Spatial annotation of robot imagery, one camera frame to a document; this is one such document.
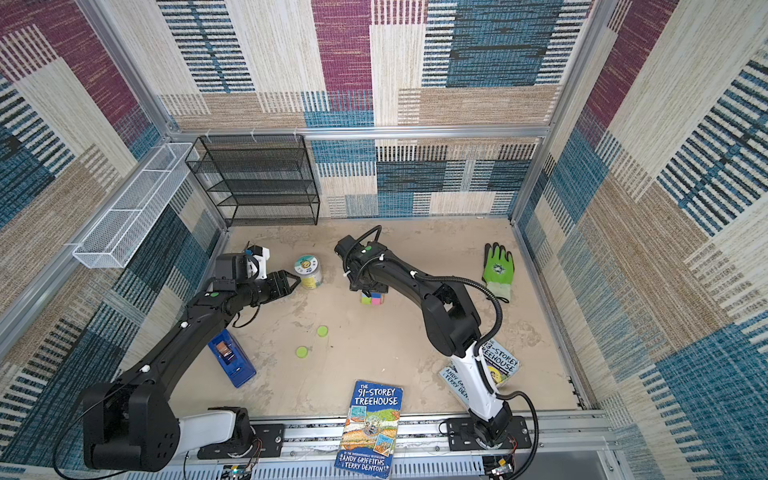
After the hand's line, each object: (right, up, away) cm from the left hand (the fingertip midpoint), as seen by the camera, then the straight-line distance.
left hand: (292, 277), depth 84 cm
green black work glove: (+64, +1, +20) cm, 67 cm away
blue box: (-13, -23, -4) cm, 27 cm away
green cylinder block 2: (+2, -22, +3) cm, 22 cm away
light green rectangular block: (+20, -8, +12) cm, 25 cm away
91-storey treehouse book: (+23, -35, -11) cm, 44 cm away
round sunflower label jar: (+1, +1, +12) cm, 13 cm away
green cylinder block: (+7, -17, +7) cm, 20 cm away
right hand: (+21, -4, +9) cm, 23 cm away
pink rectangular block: (+23, -9, +12) cm, 27 cm away
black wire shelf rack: (-20, +33, +25) cm, 46 cm away
